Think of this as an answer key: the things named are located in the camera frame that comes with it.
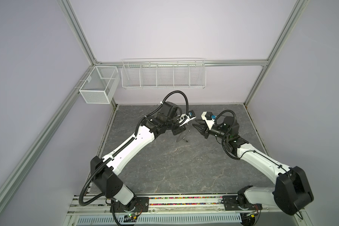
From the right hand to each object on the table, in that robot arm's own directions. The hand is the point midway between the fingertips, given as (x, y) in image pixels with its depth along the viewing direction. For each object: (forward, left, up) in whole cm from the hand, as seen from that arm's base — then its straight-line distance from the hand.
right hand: (195, 120), depth 77 cm
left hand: (-2, +6, +1) cm, 6 cm away
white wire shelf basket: (+40, +19, +3) cm, 44 cm away
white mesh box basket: (+34, +64, -2) cm, 73 cm away
